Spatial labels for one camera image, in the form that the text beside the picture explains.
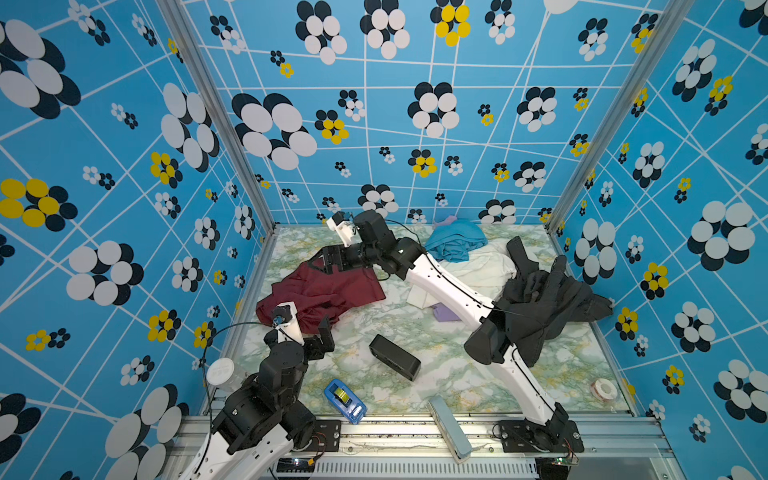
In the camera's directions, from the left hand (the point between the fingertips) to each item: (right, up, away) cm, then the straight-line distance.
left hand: (312, 319), depth 70 cm
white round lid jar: (-20, -12, -2) cm, 24 cm away
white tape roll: (+76, -21, +9) cm, 79 cm away
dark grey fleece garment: (+63, 0, +21) cm, 67 cm away
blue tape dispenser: (+7, -22, +5) cm, 23 cm away
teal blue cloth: (+41, +20, +34) cm, 57 cm away
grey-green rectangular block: (+33, -27, +2) cm, 42 cm away
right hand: (+1, +14, +7) cm, 15 cm away
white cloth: (+50, +10, +27) cm, 57 cm away
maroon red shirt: (-4, +3, +21) cm, 22 cm away
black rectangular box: (+19, -12, +8) cm, 24 cm away
